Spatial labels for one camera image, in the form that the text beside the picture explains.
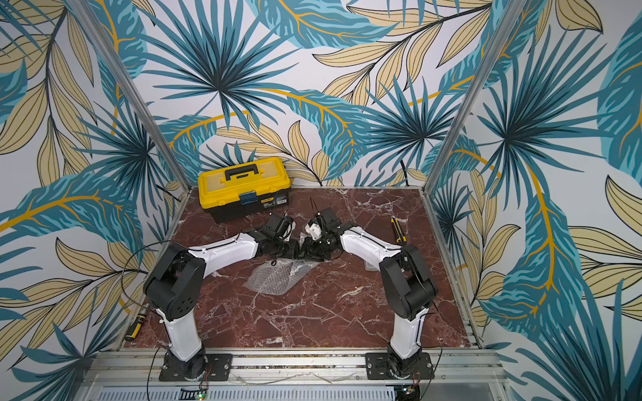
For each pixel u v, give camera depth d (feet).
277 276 3.02
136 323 2.62
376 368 2.40
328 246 2.27
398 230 3.39
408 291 1.58
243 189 3.19
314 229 2.81
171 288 1.58
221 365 2.42
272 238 2.44
